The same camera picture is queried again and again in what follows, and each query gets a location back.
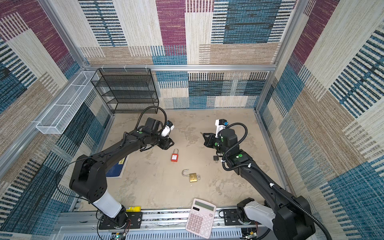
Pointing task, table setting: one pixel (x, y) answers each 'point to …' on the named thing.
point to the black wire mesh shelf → (127, 90)
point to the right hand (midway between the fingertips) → (202, 136)
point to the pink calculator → (200, 218)
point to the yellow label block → (133, 209)
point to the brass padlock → (193, 178)
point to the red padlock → (174, 157)
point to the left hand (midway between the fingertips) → (170, 138)
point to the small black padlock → (216, 158)
